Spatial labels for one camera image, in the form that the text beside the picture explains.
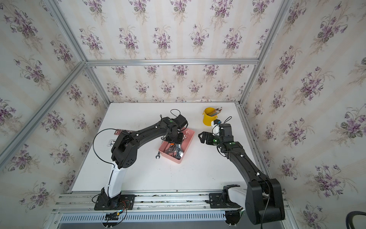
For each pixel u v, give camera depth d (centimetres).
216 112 94
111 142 95
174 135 80
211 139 74
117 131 100
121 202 72
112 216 72
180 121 76
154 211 73
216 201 74
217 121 76
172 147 91
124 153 53
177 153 89
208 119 101
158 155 90
